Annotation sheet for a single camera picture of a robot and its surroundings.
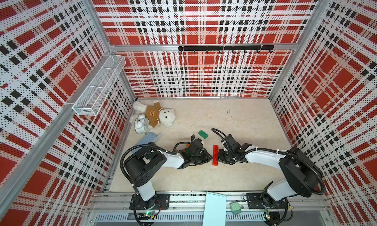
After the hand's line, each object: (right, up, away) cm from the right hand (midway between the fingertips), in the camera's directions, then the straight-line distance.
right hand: (219, 159), depth 88 cm
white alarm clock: (-49, +21, +4) cm, 54 cm away
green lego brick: (-10, +14, +10) cm, 19 cm away
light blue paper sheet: (-5, -19, -19) cm, 27 cm away
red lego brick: (-2, +4, +2) cm, 5 cm away
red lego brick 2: (-3, -2, -2) cm, 4 cm away
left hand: (-4, +1, 0) cm, 4 cm away
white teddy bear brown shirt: (-43, +27, +13) cm, 52 cm away
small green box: (+5, -19, -17) cm, 26 cm away
